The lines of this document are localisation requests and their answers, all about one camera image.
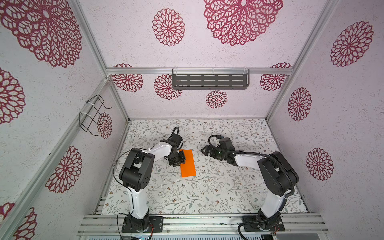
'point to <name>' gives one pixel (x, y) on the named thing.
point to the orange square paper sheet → (188, 169)
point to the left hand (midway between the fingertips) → (182, 166)
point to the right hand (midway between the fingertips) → (206, 149)
